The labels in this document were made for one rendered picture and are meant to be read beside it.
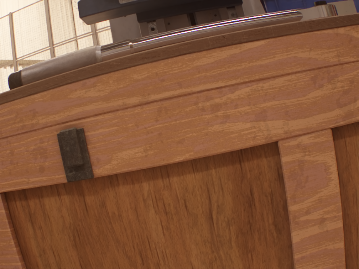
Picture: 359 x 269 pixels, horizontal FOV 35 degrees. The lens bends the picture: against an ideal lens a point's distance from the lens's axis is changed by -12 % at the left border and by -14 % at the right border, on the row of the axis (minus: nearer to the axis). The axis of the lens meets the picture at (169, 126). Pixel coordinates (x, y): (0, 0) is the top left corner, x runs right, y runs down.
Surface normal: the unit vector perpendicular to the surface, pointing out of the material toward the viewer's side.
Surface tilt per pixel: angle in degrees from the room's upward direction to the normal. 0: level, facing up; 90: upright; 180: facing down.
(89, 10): 90
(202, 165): 90
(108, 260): 90
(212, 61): 90
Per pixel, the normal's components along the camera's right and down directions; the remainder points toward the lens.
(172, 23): -0.03, 0.00
